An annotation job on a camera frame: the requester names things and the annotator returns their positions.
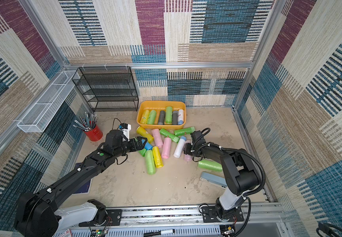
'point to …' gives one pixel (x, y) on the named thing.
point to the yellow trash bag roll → (145, 116)
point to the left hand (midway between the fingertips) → (142, 140)
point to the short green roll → (166, 134)
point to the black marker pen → (165, 231)
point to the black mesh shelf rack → (108, 89)
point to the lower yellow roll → (157, 157)
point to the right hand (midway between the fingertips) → (189, 152)
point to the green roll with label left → (143, 152)
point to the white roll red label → (181, 116)
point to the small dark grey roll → (161, 120)
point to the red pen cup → (94, 134)
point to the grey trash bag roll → (175, 117)
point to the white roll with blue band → (180, 146)
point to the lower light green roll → (150, 162)
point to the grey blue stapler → (216, 179)
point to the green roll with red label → (184, 131)
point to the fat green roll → (209, 164)
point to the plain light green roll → (168, 114)
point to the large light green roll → (151, 117)
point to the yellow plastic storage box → (160, 105)
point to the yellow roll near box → (143, 133)
